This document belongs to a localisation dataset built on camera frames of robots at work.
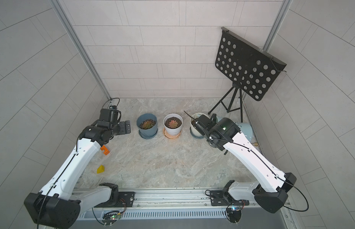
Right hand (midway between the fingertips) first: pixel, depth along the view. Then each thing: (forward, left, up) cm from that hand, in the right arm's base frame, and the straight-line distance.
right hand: (226, 133), depth 68 cm
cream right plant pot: (+13, +13, -18) cm, 26 cm away
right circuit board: (-29, -2, -28) cm, 40 cm away
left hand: (+13, +53, -4) cm, 55 cm away
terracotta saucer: (+13, +29, -23) cm, 39 cm away
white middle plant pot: (+19, +27, -15) cm, 36 cm away
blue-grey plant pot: (+19, +44, -15) cm, 50 cm away
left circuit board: (-28, +57, -22) cm, 67 cm away
